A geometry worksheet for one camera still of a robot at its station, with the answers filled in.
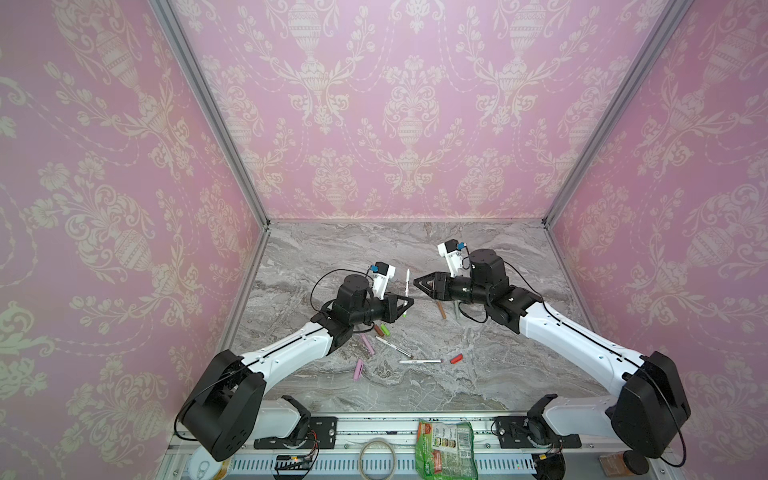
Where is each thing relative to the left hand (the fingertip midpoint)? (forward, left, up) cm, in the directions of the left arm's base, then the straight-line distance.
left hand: (413, 304), depth 78 cm
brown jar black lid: (-33, -44, -8) cm, 55 cm away
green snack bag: (-30, -7, -15) cm, 35 cm away
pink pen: (-5, +12, -17) cm, 21 cm away
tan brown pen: (+8, -11, -17) cm, 22 cm away
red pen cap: (-8, -13, -17) cm, 23 cm away
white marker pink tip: (-9, -3, -17) cm, 19 cm away
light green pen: (-4, -9, +7) cm, 13 cm away
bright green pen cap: (0, +7, -17) cm, 19 cm away
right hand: (+3, -1, +6) cm, 7 cm away
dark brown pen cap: (+1, +10, -17) cm, 20 cm away
